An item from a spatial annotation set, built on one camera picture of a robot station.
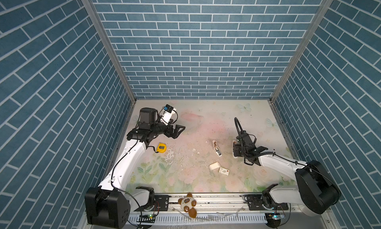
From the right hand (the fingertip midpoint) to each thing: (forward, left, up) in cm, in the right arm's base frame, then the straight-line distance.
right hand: (235, 146), depth 91 cm
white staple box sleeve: (-15, +8, -1) cm, 17 cm away
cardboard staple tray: (-12, +13, -3) cm, 18 cm away
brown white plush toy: (-33, +26, +1) cm, 42 cm away
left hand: (0, +34, +21) cm, 40 cm away
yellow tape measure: (-4, +46, 0) cm, 46 cm away
